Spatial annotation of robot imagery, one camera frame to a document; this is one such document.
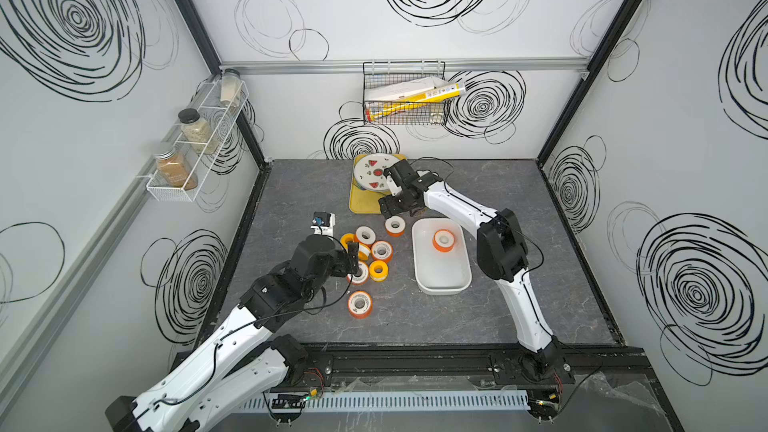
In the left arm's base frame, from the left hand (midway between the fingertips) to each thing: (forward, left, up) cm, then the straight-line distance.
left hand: (342, 243), depth 73 cm
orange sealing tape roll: (+13, -29, -20) cm, 38 cm away
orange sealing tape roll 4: (+9, -10, -20) cm, 24 cm away
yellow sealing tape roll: (+13, +2, -20) cm, 24 cm away
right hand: (+23, -13, -14) cm, 29 cm away
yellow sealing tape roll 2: (+7, -4, -18) cm, 20 cm away
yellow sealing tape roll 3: (+2, -9, -20) cm, 22 cm away
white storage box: (+4, -28, -24) cm, 37 cm away
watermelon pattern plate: (+44, -3, -20) cm, 48 cm away
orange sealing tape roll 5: (-1, -4, -19) cm, 20 cm away
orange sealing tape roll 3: (+14, -4, -19) cm, 24 cm away
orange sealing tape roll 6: (-8, -4, -21) cm, 23 cm away
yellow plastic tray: (+31, -1, -22) cm, 38 cm away
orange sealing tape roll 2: (+18, -14, -20) cm, 30 cm away
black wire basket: (+37, -21, +13) cm, 44 cm away
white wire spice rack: (+42, +45, +5) cm, 62 cm away
